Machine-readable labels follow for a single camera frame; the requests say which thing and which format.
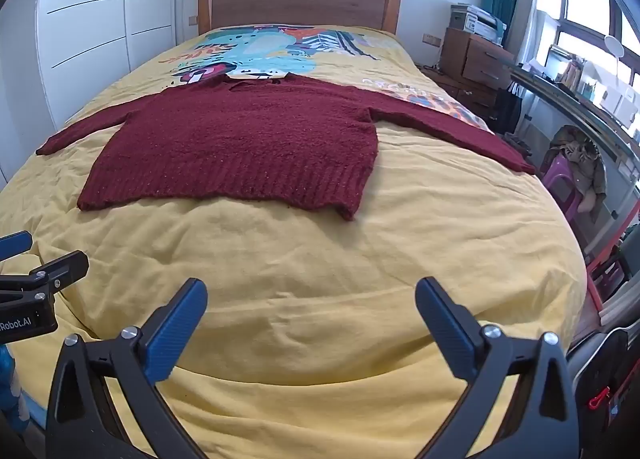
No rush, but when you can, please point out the yellow printed blanket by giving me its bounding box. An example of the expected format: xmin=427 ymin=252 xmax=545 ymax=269
xmin=0 ymin=25 xmax=589 ymax=459

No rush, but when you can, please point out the pink chair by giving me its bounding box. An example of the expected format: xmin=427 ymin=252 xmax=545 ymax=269
xmin=542 ymin=159 xmax=584 ymax=216

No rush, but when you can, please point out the black case with red strap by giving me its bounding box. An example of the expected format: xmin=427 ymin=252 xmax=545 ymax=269
xmin=570 ymin=324 xmax=640 ymax=459

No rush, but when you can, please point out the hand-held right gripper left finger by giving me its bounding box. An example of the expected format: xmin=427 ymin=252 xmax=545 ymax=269
xmin=45 ymin=278 xmax=208 ymax=459

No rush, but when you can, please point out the pile of clothes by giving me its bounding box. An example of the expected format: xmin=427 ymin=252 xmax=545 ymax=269
xmin=549 ymin=125 xmax=607 ymax=222

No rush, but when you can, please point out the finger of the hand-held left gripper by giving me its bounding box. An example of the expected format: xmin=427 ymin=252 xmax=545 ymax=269
xmin=0 ymin=250 xmax=90 ymax=307
xmin=0 ymin=231 xmax=34 ymax=261

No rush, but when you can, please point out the maroon knit sweater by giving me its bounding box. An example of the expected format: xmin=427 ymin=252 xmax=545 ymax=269
xmin=36 ymin=73 xmax=537 ymax=221

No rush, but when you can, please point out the grey printer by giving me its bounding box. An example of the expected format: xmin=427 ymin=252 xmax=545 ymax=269
xmin=448 ymin=4 xmax=507 ymax=44

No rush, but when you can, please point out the person's left hand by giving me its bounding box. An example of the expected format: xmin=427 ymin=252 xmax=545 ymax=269
xmin=0 ymin=344 xmax=32 ymax=436

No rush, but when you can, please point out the white round lamp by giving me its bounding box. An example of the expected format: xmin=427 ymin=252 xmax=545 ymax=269
xmin=603 ymin=35 xmax=626 ymax=70

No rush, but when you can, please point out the black bag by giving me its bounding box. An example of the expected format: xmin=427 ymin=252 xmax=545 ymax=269
xmin=492 ymin=83 xmax=524 ymax=136

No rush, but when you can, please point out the wooden headboard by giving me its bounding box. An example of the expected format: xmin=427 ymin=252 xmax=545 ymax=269
xmin=197 ymin=0 xmax=402 ymax=36

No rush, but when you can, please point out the wooden dresser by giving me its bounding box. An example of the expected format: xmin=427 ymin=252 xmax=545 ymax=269
xmin=439 ymin=28 xmax=517 ymax=116

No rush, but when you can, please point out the glass desk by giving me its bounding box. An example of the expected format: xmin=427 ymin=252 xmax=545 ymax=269
xmin=510 ymin=61 xmax=640 ymax=192

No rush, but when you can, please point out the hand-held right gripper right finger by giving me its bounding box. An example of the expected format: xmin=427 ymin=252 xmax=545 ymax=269
xmin=415 ymin=277 xmax=581 ymax=459

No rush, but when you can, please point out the white wardrobe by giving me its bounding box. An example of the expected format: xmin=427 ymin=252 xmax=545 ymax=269
xmin=0 ymin=0 xmax=177 ymax=182

